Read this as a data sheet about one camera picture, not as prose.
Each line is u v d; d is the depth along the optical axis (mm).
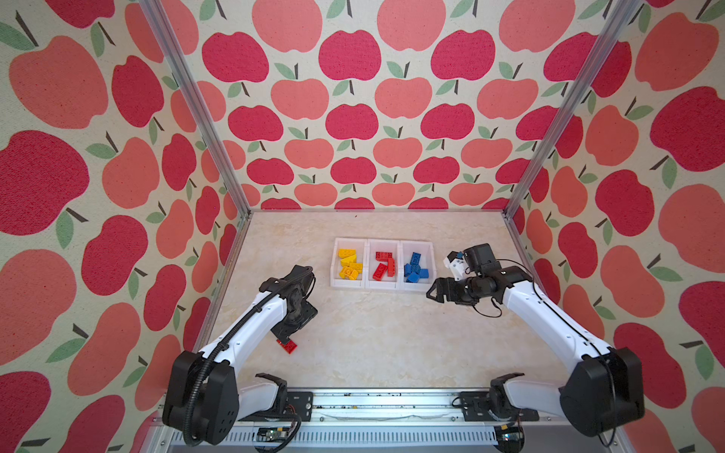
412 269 1004
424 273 1001
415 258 1042
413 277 985
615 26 715
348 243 1031
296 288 625
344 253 1044
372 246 1025
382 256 1044
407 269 1003
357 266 1008
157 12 693
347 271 983
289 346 833
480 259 653
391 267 1008
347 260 1021
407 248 1069
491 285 590
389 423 731
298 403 752
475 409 732
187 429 383
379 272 1001
